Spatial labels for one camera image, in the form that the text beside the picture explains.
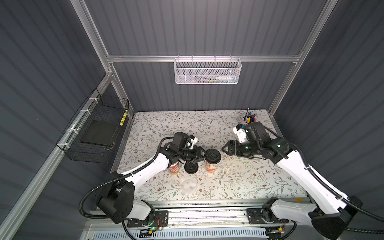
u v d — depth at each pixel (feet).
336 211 1.24
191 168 2.93
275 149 1.53
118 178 1.44
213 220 2.43
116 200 1.37
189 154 2.30
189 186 2.77
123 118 2.70
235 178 2.84
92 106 2.46
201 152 2.40
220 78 2.98
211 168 2.63
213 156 2.47
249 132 1.79
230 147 2.03
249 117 3.25
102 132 2.29
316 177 1.35
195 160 2.35
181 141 2.11
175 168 2.61
